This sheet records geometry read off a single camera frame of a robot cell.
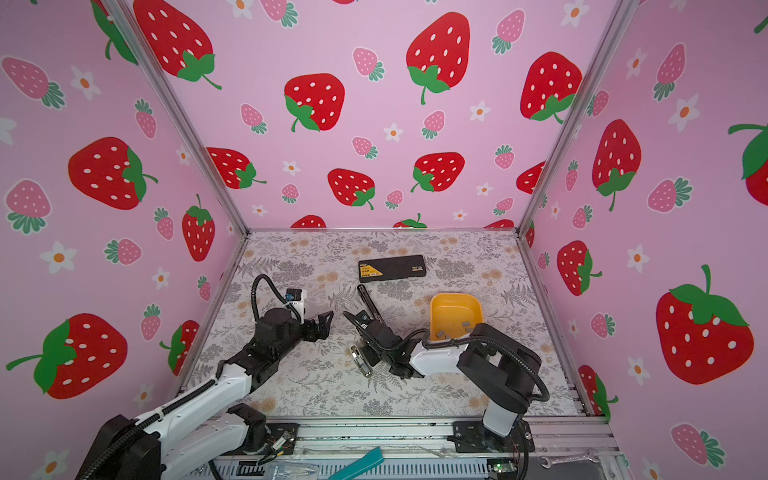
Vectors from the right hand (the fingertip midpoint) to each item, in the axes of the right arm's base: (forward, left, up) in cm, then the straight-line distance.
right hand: (365, 338), depth 89 cm
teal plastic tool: (-29, -7, -3) cm, 30 cm away
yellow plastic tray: (+15, -28, -6) cm, 32 cm away
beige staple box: (-6, 0, -2) cm, 7 cm away
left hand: (+3, +13, +10) cm, 16 cm away
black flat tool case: (+29, -4, -2) cm, 29 cm away
